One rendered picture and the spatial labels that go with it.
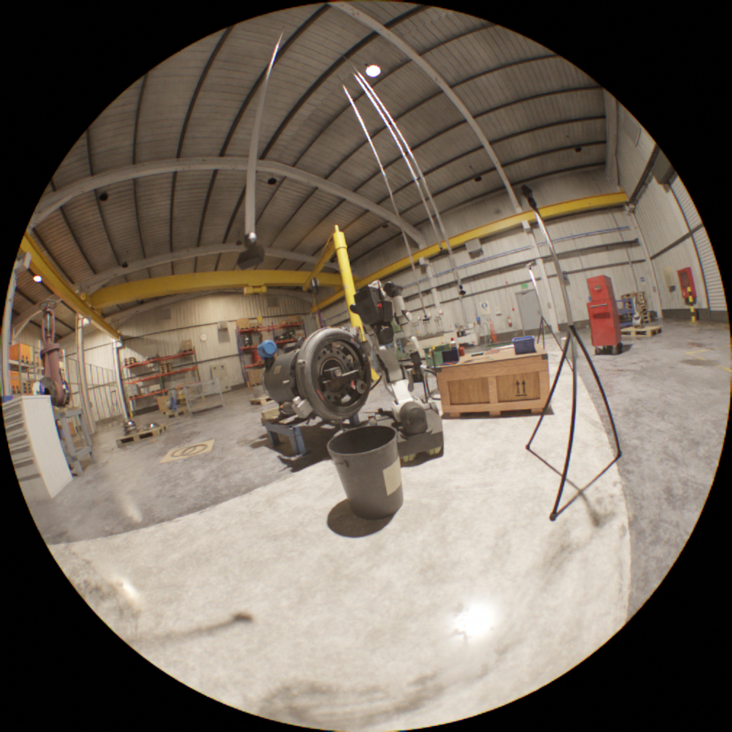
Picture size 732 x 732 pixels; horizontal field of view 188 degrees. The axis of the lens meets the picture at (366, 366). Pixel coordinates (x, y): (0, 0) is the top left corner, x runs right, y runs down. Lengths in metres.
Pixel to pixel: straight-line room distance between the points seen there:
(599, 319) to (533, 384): 2.57
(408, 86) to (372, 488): 9.06
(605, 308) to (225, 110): 9.74
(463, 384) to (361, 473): 1.33
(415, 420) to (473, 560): 0.84
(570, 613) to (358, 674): 0.55
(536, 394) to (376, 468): 1.43
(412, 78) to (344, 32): 2.58
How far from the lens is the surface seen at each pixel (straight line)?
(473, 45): 9.00
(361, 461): 0.87
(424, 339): 7.97
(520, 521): 1.00
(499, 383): 1.92
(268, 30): 7.57
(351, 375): 1.78
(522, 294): 11.72
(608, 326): 4.20
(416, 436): 1.36
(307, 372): 1.54
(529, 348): 1.98
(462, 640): 0.75
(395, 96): 8.84
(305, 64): 7.98
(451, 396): 2.04
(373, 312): 1.87
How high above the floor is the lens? 0.73
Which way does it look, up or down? 4 degrees down
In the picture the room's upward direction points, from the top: 12 degrees counter-clockwise
